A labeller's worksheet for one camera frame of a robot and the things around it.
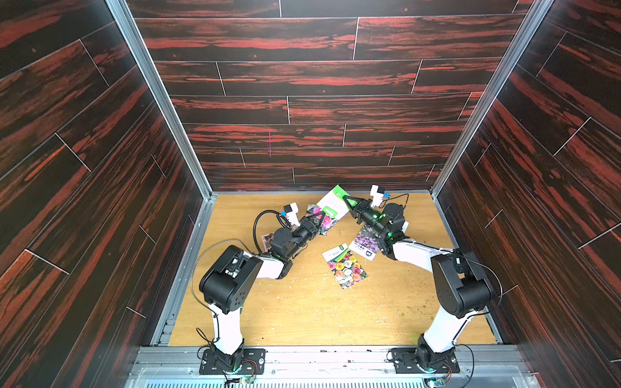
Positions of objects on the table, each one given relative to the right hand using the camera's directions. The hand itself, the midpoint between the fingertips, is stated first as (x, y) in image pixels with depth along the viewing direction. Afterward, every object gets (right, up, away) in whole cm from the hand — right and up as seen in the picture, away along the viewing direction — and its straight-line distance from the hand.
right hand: (346, 194), depth 85 cm
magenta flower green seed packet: (-4, -3, -1) cm, 5 cm away
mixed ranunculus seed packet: (+1, -28, +11) cm, 30 cm away
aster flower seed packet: (-7, -10, -2) cm, 12 cm away
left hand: (-7, -7, -2) cm, 10 cm away
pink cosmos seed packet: (+11, -19, +16) cm, 27 cm away
